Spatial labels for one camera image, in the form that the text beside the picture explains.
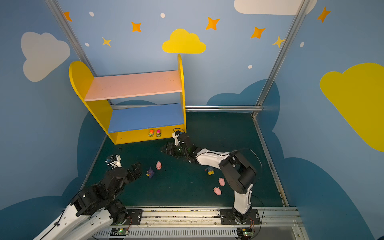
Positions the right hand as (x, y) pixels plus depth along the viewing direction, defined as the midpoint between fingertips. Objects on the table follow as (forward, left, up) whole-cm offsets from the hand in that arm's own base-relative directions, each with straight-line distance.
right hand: (164, 149), depth 84 cm
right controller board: (-35, -44, -15) cm, 58 cm away
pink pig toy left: (-5, +5, -12) cm, 14 cm away
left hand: (-13, +11, +3) cm, 17 cm away
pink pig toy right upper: (-12, -34, -13) cm, 38 cm away
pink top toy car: (+20, +10, -11) cm, 24 cm away
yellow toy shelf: (+34, +28, 0) cm, 44 cm away
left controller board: (-39, +17, -13) cm, 44 cm away
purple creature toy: (-11, +8, -9) cm, 16 cm away
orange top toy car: (+19, +15, -10) cm, 26 cm away
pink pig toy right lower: (-17, -31, -13) cm, 38 cm away
